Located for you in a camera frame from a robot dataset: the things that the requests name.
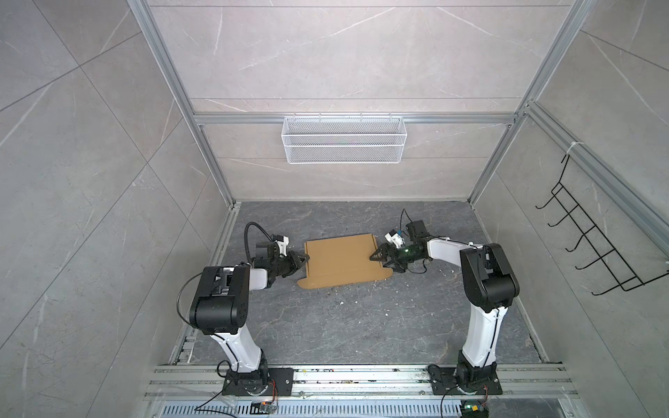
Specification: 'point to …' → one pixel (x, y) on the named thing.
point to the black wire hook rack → (625, 277)
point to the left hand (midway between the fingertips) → (306, 253)
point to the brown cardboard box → (342, 260)
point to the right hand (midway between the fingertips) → (378, 260)
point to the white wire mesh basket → (341, 140)
